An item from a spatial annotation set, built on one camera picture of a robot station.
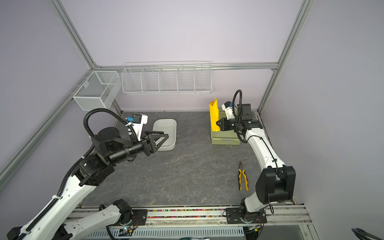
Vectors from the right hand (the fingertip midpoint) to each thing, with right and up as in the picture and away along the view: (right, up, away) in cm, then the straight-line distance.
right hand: (218, 123), depth 83 cm
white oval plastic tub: (-33, -2, +26) cm, 42 cm away
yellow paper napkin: (-2, +4, +1) cm, 5 cm away
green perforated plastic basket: (+6, -9, +14) cm, 18 cm away
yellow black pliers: (+14, -29, +5) cm, 33 cm away
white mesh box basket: (-77, +22, +16) cm, 82 cm away
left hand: (-24, -6, -25) cm, 35 cm away
